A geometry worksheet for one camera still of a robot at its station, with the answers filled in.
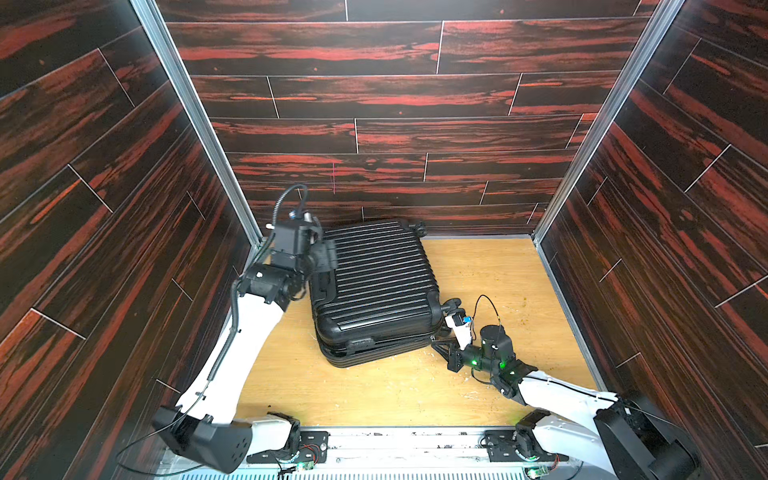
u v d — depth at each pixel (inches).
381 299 31.0
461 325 29.0
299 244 20.7
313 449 28.9
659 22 26.6
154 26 26.6
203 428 14.5
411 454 28.9
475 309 29.0
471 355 29.0
